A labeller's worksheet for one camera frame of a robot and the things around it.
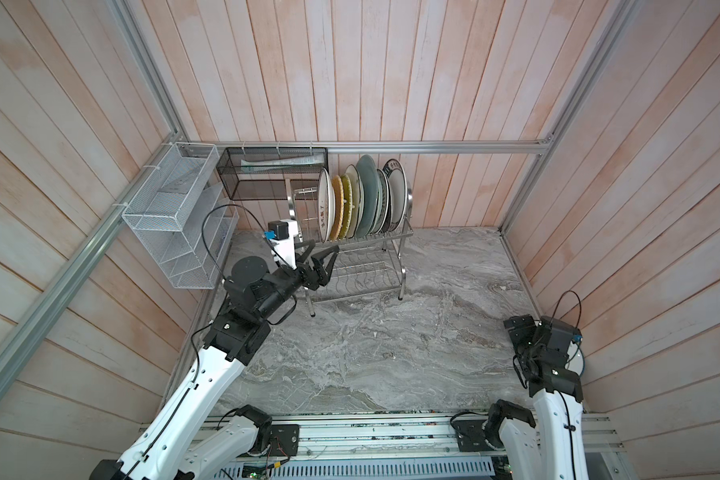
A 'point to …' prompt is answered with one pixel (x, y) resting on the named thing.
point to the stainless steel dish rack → (362, 265)
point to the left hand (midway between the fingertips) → (327, 251)
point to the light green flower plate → (378, 232)
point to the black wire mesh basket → (273, 173)
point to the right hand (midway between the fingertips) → (516, 326)
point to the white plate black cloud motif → (575, 360)
